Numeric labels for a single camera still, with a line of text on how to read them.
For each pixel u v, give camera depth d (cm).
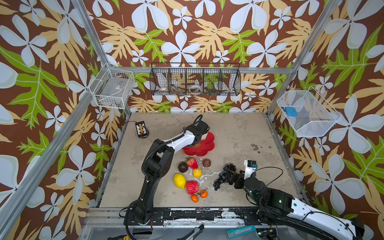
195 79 98
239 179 66
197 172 84
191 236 69
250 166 65
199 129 79
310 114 81
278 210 53
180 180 82
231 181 68
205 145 101
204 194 80
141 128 108
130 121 116
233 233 69
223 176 84
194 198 78
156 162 55
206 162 90
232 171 70
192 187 78
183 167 86
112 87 86
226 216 75
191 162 88
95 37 78
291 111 86
